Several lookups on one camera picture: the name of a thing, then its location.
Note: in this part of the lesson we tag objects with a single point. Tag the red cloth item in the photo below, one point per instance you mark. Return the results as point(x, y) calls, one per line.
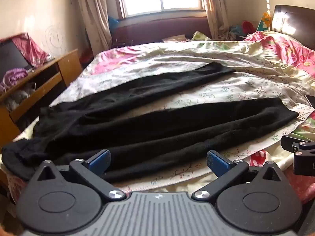
point(249, 27)

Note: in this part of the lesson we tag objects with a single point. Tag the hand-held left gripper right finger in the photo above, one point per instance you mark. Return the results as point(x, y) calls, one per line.
point(216, 162)

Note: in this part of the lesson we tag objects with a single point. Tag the yellow green printed packet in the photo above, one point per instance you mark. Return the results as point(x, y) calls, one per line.
point(264, 22)

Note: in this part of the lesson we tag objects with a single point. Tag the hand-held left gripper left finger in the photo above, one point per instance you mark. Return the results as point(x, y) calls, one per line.
point(99, 161)

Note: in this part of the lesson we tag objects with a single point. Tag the grey bundle in desk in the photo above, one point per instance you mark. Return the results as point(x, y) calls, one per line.
point(21, 97)

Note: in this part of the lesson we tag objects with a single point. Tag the dark wooden headboard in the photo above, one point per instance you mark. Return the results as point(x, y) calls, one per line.
point(295, 22)

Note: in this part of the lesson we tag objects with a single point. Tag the purple cloth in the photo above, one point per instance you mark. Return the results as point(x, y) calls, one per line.
point(13, 77)

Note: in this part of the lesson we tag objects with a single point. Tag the black pants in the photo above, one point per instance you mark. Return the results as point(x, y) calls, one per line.
point(147, 127)

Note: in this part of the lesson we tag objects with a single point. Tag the cream curtain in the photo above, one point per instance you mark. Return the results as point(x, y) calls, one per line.
point(214, 7)
point(94, 12)

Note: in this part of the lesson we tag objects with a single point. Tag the pink patterned cloth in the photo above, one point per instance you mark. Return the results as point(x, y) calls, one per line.
point(32, 49)

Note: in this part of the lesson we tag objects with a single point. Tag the black monitor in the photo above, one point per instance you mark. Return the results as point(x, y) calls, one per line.
point(12, 56)

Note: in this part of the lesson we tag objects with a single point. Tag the green yellow paper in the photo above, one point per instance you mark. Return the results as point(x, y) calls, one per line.
point(199, 35)

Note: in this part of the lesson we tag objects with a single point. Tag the wooden desk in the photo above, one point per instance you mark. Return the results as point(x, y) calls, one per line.
point(66, 64)

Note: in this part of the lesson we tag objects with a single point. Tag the pile of clutter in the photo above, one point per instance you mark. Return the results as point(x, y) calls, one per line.
point(231, 33)

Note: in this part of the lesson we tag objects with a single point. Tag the pink floral quilt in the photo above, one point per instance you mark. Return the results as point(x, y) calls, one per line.
point(283, 46)

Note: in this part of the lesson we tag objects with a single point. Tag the blue plastic bag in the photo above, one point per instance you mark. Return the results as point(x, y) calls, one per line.
point(113, 22)

